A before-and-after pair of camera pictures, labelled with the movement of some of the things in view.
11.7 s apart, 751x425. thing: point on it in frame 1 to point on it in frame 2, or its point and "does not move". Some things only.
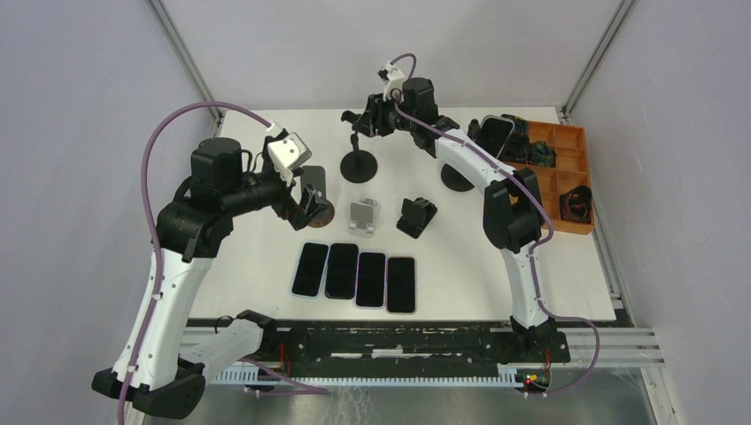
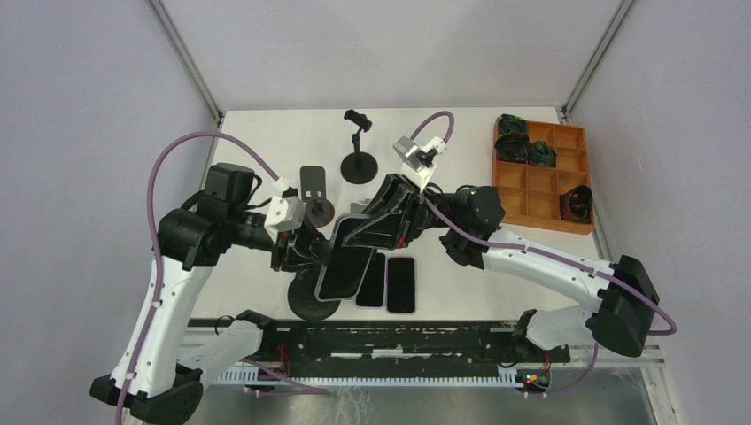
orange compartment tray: (571, 167) does not move
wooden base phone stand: (315, 176) does not move
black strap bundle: (576, 204) does not move
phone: (401, 285) does not move
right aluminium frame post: (625, 7) does not move
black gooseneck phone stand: (451, 174) to (302, 298)
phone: (494, 135) to (344, 267)
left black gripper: (299, 215) to (298, 256)
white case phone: (371, 280) does not move
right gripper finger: (364, 124) to (377, 230)
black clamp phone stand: (358, 166) does not move
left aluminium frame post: (183, 56) does not move
